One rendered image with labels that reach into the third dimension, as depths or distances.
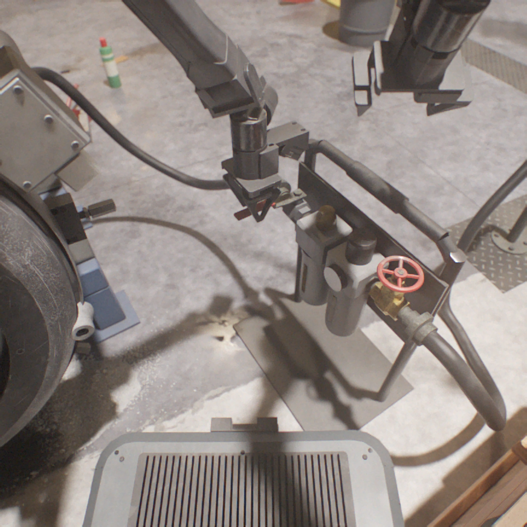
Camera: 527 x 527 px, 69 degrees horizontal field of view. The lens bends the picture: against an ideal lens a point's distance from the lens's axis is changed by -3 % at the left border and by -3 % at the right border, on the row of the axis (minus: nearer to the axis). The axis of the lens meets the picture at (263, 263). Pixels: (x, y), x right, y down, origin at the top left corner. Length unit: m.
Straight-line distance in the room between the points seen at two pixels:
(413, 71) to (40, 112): 0.39
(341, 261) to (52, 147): 0.47
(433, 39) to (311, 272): 0.50
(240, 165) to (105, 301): 0.63
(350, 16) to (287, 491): 2.56
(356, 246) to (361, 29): 2.24
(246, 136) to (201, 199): 0.93
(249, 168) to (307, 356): 0.60
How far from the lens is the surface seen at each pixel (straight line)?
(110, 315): 1.19
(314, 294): 0.86
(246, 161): 0.65
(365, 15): 2.77
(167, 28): 0.51
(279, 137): 0.68
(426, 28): 0.46
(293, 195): 0.80
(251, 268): 1.28
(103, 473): 0.79
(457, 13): 0.44
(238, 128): 0.62
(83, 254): 1.07
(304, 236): 0.75
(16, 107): 0.47
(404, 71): 0.50
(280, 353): 1.10
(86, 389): 1.16
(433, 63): 0.48
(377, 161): 1.76
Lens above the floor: 0.98
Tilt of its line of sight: 50 degrees down
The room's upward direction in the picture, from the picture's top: 1 degrees counter-clockwise
